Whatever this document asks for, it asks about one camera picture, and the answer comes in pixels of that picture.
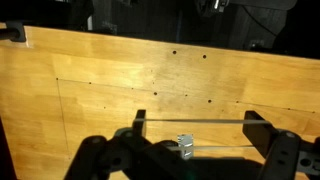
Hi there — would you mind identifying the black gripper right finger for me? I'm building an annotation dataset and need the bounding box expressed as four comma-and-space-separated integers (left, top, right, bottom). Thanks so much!
242, 110, 320, 180

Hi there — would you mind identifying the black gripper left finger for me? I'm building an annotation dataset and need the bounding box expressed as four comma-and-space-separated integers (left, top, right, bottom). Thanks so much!
64, 109, 188, 180

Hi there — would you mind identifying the dark cabinet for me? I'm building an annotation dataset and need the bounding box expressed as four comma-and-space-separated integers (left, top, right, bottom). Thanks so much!
227, 3, 285, 52

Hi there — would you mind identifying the black metallic device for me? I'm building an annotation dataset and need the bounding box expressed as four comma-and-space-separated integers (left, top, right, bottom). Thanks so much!
194, 0, 232, 18

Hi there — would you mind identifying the black table clamp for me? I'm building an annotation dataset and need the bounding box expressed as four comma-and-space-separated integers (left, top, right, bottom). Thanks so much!
0, 20, 27, 43

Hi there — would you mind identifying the grey duct tape piece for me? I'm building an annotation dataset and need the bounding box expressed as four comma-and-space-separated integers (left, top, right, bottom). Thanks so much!
177, 133, 195, 161

